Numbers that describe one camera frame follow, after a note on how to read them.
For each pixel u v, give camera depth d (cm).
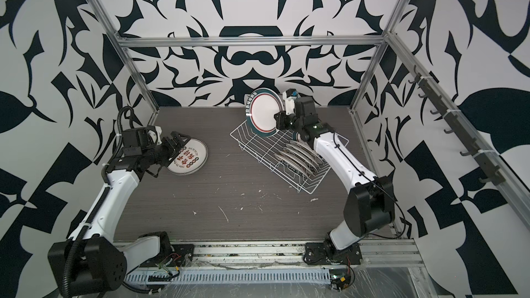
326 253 74
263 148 102
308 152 85
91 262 39
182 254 73
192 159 97
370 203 44
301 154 83
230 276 71
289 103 74
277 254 76
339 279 71
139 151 60
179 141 72
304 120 63
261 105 83
